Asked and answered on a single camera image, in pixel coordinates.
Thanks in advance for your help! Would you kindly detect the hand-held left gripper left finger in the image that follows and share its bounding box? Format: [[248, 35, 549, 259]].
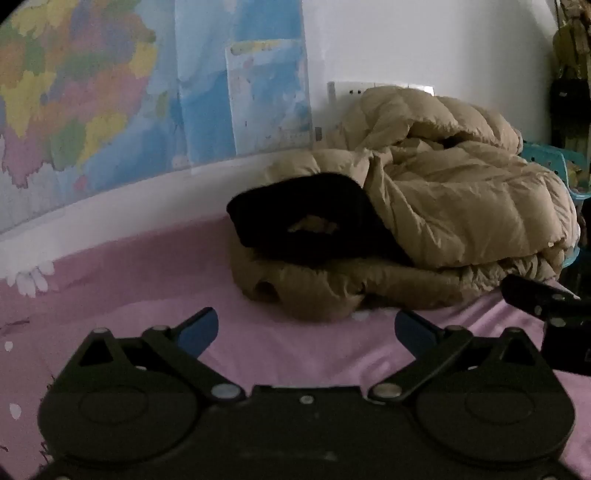
[[76, 307, 246, 402]]

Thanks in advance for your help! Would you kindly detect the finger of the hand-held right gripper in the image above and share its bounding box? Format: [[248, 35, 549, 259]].
[[501, 274, 583, 320]]

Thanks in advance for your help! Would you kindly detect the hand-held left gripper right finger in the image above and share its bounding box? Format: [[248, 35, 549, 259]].
[[367, 309, 542, 402]]

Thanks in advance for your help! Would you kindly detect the beige down jacket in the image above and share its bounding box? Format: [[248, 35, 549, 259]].
[[226, 85, 581, 323]]

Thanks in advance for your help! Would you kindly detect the pink flowered bed sheet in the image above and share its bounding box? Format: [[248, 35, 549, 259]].
[[0, 216, 591, 480]]

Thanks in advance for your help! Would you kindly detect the turquoise plastic basket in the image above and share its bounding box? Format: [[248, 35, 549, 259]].
[[521, 141, 591, 200]]

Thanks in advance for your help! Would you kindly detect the dark hanging bag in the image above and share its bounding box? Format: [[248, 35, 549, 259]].
[[549, 78, 591, 149]]

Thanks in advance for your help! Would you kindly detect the small light blue map sheet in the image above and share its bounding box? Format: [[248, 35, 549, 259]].
[[225, 39, 315, 156]]

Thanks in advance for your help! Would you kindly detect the white wall socket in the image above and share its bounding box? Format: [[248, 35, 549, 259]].
[[326, 80, 435, 97]]

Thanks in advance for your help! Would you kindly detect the colourful wall map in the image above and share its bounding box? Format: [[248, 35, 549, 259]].
[[0, 0, 311, 234]]

